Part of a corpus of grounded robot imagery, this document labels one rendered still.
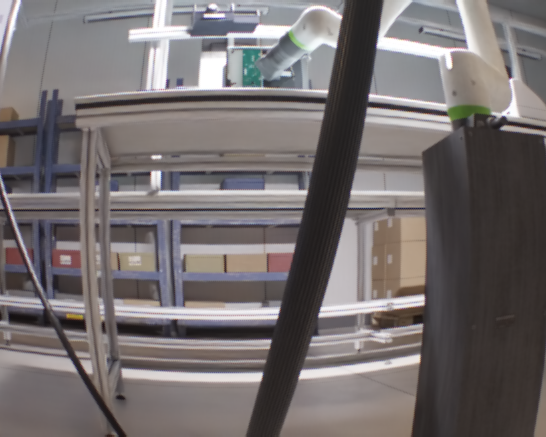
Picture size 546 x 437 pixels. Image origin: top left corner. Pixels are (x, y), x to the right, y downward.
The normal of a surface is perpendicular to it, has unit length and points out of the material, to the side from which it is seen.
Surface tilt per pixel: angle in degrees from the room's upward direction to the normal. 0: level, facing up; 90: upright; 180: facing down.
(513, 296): 90
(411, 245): 90
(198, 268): 90
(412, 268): 90
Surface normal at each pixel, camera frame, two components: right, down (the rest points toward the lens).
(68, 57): 0.17, -0.10
